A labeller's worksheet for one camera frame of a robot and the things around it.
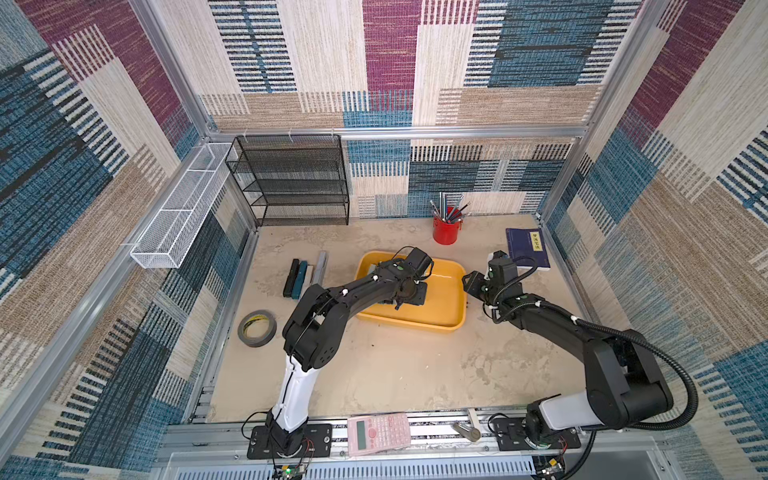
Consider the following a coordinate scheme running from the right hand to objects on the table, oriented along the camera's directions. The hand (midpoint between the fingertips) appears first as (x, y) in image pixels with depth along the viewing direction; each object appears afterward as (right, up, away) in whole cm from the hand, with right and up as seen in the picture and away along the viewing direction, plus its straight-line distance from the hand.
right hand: (469, 283), depth 92 cm
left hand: (-15, -4, +2) cm, 16 cm away
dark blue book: (+27, +13, +19) cm, 35 cm away
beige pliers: (-51, 0, +7) cm, 52 cm away
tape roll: (-64, -16, -4) cm, 66 cm away
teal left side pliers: (-54, 0, +7) cm, 54 cm away
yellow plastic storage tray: (-7, -8, +3) cm, 11 cm away
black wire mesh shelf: (-59, +36, +16) cm, 71 cm away
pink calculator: (-29, -35, -18) cm, 49 cm away
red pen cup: (-3, +16, +20) cm, 26 cm away
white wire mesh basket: (-77, +14, -21) cm, 81 cm away
